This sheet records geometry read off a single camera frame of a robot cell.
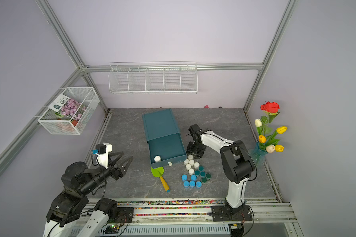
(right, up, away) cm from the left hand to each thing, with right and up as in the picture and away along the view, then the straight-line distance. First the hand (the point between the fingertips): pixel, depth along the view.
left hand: (128, 156), depth 64 cm
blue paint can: (+25, -17, +20) cm, 36 cm away
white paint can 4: (+29, -10, +25) cm, 40 cm away
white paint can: (+11, -4, +11) cm, 16 cm away
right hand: (+28, -5, +29) cm, 40 cm away
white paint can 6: (+29, -14, +22) cm, 39 cm away
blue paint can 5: (+33, -20, +17) cm, 42 cm away
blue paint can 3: (+26, -19, +17) cm, 36 cm away
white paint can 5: (+27, -11, +23) cm, 37 cm away
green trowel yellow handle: (+9, -15, +24) cm, 30 cm away
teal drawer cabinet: (+11, +14, +20) cm, 27 cm away
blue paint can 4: (+29, -19, +17) cm, 39 cm away
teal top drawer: (+17, 0, +18) cm, 25 cm away
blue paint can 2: (+30, -17, +20) cm, 40 cm away
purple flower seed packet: (-34, +23, +10) cm, 42 cm away
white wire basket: (-40, +14, +9) cm, 43 cm away
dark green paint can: (+35, -12, +23) cm, 44 cm away
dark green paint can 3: (+39, -16, +21) cm, 47 cm away
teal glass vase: (+64, -2, +13) cm, 65 cm away
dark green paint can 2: (+35, -15, +21) cm, 44 cm away
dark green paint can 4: (+36, -18, +19) cm, 44 cm away
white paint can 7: (+32, -11, +25) cm, 42 cm away
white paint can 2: (+28, -6, +24) cm, 38 cm away
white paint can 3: (+26, -9, +25) cm, 37 cm away
